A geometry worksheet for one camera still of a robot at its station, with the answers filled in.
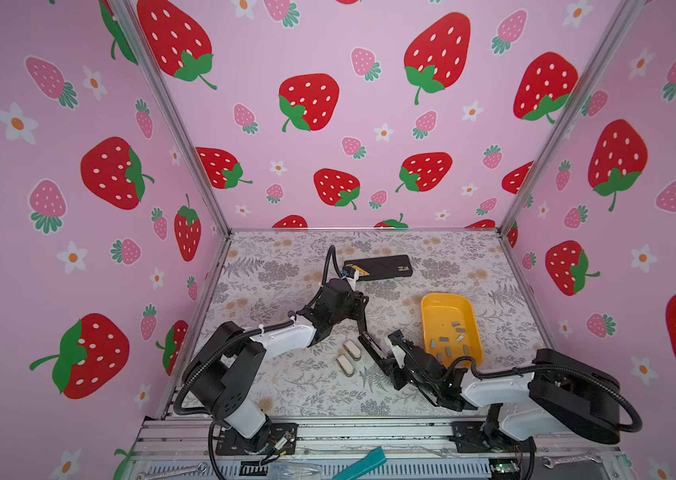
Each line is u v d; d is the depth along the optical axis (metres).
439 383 0.66
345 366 0.84
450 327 0.95
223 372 0.45
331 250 0.73
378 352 0.87
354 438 0.76
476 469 0.70
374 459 0.72
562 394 0.45
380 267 1.07
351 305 0.77
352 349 0.86
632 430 0.40
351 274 0.79
